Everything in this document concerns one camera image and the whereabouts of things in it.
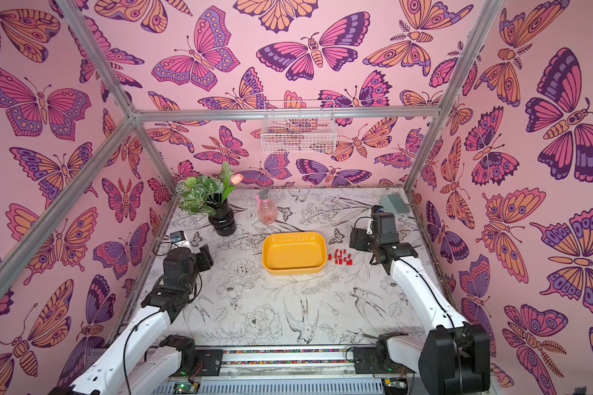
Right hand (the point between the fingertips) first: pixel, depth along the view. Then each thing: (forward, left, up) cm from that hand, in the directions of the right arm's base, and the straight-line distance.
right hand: (358, 234), depth 85 cm
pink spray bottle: (+22, +36, -14) cm, 44 cm away
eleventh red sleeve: (-3, +1, -15) cm, 16 cm away
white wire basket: (+44, +22, +10) cm, 50 cm away
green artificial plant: (+9, +54, +10) cm, 56 cm away
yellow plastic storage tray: (0, +23, -13) cm, 26 cm away
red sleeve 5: (-2, +5, -15) cm, 16 cm away
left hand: (-5, +53, 0) cm, 54 cm away
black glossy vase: (+10, +51, -6) cm, 52 cm away
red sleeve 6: (+1, +1, -16) cm, 16 cm away
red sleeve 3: (+2, +4, -15) cm, 16 cm away
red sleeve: (-1, +9, -14) cm, 16 cm away
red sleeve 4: (-2, +6, -16) cm, 17 cm away
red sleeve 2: (+1, +6, -16) cm, 17 cm away
